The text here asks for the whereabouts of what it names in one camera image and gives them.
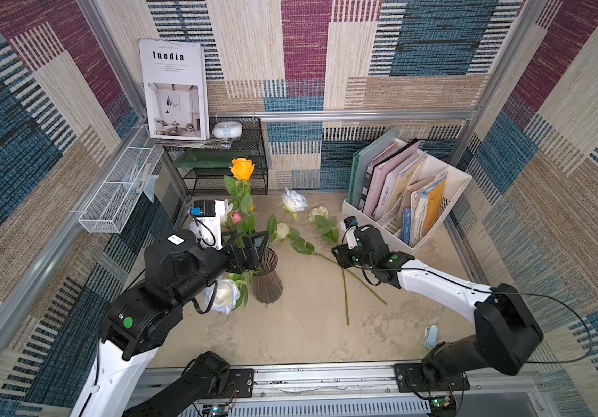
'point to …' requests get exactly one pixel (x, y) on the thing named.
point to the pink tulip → (236, 217)
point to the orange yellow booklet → (433, 202)
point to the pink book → (382, 169)
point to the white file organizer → (398, 186)
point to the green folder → (362, 159)
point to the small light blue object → (431, 336)
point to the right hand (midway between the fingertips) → (337, 245)
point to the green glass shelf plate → (208, 159)
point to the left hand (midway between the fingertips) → (253, 232)
